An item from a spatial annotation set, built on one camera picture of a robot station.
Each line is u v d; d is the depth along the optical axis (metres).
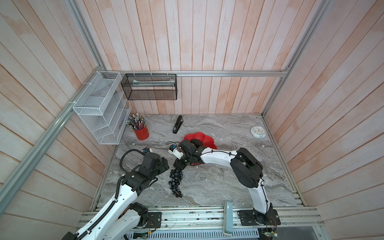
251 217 0.72
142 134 1.06
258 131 1.07
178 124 1.11
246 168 0.53
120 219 0.57
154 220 0.73
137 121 0.93
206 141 1.02
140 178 0.54
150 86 1.05
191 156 0.73
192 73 0.95
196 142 1.01
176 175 0.84
